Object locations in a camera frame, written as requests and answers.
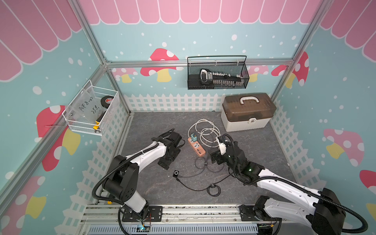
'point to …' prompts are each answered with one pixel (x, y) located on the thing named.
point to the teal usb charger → (193, 138)
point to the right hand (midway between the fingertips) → (215, 146)
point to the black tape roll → (106, 100)
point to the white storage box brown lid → (247, 111)
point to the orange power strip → (199, 149)
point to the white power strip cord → (209, 132)
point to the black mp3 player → (176, 173)
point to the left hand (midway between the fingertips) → (174, 160)
